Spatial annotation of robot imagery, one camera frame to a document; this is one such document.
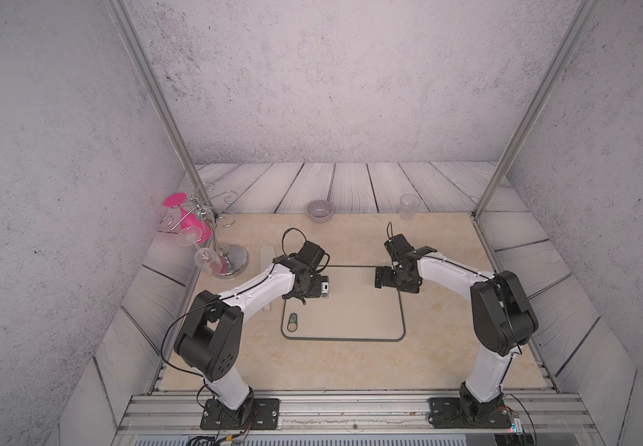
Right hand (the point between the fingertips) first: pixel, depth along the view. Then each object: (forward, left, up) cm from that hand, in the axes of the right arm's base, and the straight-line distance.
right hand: (389, 283), depth 94 cm
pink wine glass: (+12, +65, +17) cm, 68 cm away
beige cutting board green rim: (-8, +12, -2) cm, 15 cm away
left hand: (-5, +24, +3) cm, 25 cm away
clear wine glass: (+1, +58, +11) cm, 59 cm away
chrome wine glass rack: (+38, +73, 0) cm, 82 cm away
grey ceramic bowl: (+35, +25, 0) cm, 43 cm away
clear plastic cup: (+39, -13, -1) cm, 41 cm away
